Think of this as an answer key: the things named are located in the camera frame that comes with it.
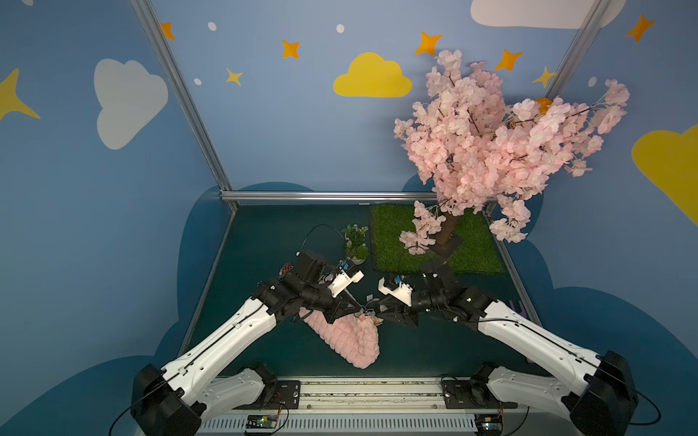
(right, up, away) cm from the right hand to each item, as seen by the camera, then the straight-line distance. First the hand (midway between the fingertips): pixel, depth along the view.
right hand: (384, 303), depth 74 cm
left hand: (-7, +1, -3) cm, 8 cm away
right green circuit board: (+28, -32, -2) cm, 43 cm away
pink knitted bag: (-8, -11, +3) cm, 14 cm away
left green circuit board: (-34, -31, -2) cm, 46 cm away
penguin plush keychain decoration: (-4, -3, +2) cm, 5 cm away
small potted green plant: (-7, +13, +27) cm, 31 cm away
